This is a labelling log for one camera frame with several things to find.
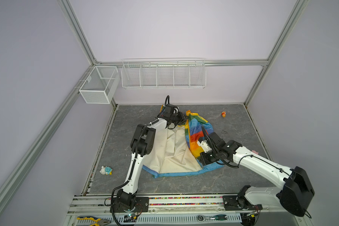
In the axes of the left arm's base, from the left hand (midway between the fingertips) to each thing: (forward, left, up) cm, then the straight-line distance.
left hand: (190, 118), depth 102 cm
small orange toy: (+8, -28, -6) cm, 30 cm away
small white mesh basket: (+22, +64, +16) cm, 70 cm away
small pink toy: (-26, -40, -6) cm, 48 cm away
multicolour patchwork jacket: (-21, +13, -5) cm, 25 cm away
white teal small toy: (-32, +55, -4) cm, 64 cm away
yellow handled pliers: (-57, +52, -5) cm, 78 cm away
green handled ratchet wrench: (-59, -6, -5) cm, 60 cm away
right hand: (-33, -1, +2) cm, 33 cm away
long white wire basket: (+23, +18, +23) cm, 38 cm away
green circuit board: (-56, +39, -9) cm, 69 cm away
